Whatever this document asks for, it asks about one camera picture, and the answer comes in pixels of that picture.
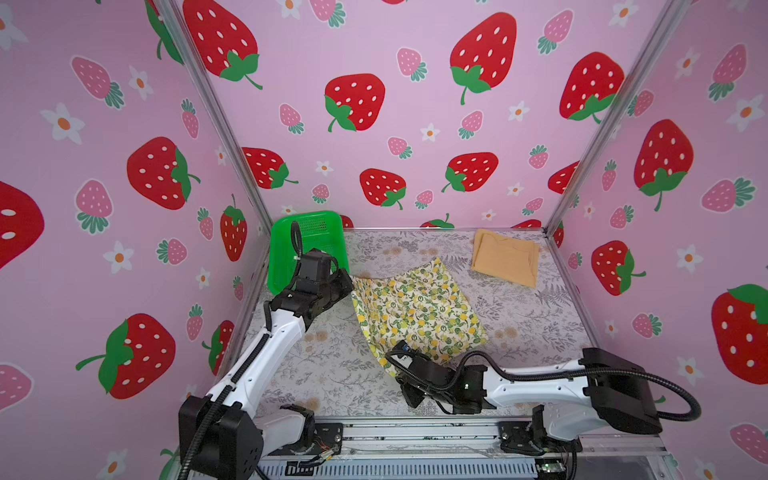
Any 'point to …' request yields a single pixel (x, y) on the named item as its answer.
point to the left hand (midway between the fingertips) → (354, 278)
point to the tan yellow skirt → (513, 259)
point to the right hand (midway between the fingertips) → (393, 389)
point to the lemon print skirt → (420, 306)
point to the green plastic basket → (324, 231)
